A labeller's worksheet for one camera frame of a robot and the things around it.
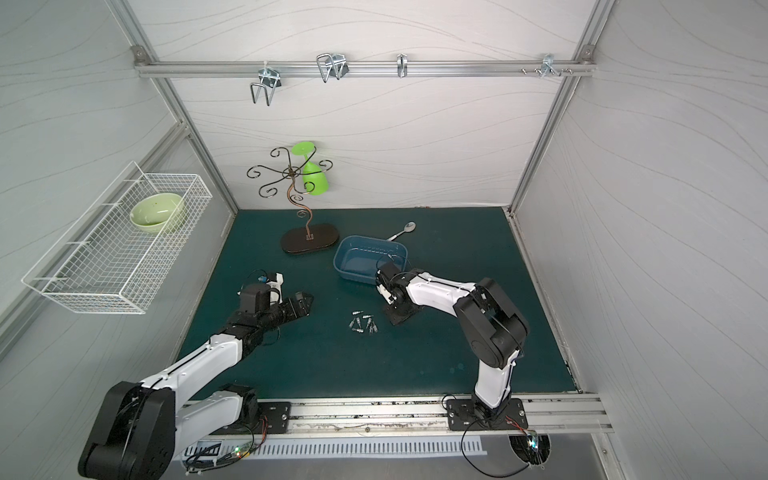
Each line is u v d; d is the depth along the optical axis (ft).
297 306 2.62
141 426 1.32
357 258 3.51
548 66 2.51
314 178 3.21
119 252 2.25
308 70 4.45
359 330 2.89
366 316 2.98
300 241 3.59
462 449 2.09
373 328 2.90
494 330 1.57
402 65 2.57
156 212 2.40
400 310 2.57
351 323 2.94
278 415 2.41
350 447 2.31
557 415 2.46
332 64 2.51
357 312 3.02
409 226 3.76
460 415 2.43
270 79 2.57
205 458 2.25
